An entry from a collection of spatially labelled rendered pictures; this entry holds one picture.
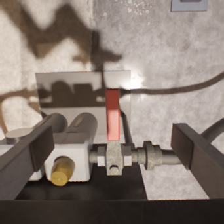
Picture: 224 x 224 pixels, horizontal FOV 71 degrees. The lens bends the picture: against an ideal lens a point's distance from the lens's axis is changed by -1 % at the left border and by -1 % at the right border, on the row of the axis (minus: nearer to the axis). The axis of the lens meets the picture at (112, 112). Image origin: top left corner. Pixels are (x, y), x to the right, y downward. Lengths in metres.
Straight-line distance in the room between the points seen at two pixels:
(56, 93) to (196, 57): 0.63
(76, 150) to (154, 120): 0.54
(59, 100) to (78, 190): 0.51
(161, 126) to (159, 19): 0.46
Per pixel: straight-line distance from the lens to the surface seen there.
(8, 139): 0.35
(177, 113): 0.80
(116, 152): 0.28
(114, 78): 0.70
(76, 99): 0.74
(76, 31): 0.74
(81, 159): 0.30
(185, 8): 0.78
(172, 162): 0.33
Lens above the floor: 0.71
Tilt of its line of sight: 73 degrees down
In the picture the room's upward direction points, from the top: 176 degrees counter-clockwise
